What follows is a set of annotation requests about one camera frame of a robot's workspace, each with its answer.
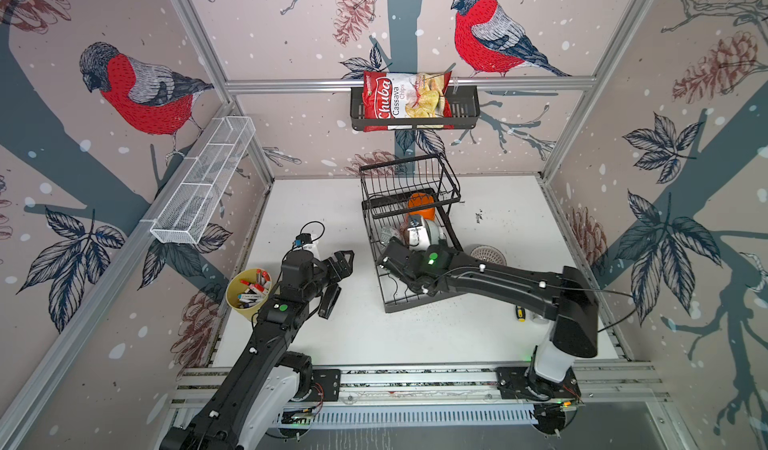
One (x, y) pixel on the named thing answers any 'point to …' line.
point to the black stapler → (328, 300)
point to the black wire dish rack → (406, 200)
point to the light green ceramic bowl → (434, 231)
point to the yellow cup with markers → (247, 290)
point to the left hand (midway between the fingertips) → (342, 257)
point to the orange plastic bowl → (420, 199)
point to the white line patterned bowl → (489, 253)
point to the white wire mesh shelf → (186, 215)
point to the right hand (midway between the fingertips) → (418, 253)
